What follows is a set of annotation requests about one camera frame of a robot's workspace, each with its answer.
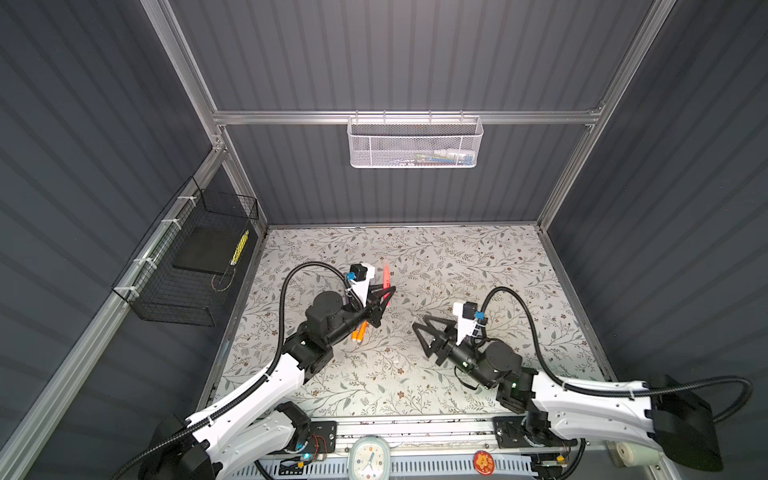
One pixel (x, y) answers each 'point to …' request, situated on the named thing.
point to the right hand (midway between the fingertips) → (422, 325)
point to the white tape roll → (621, 453)
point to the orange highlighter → (359, 333)
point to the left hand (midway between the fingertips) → (396, 291)
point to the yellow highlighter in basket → (239, 248)
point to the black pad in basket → (205, 248)
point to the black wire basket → (179, 272)
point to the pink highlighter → (387, 282)
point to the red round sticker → (483, 463)
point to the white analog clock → (369, 459)
